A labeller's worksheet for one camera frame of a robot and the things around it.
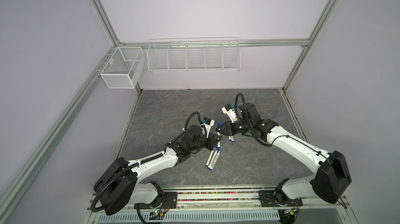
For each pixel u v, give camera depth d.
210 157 0.87
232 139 0.94
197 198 0.75
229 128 0.68
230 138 0.94
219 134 0.76
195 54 0.99
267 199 0.72
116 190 0.41
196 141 0.64
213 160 0.85
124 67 1.02
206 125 0.71
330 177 0.41
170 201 0.73
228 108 0.71
